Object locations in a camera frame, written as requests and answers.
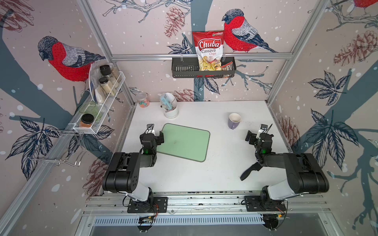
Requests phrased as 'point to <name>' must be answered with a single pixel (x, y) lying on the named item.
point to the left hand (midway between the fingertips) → (154, 128)
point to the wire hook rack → (62, 146)
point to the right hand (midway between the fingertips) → (255, 130)
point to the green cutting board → (190, 143)
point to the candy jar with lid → (143, 101)
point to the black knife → (256, 166)
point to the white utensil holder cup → (169, 104)
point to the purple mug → (234, 120)
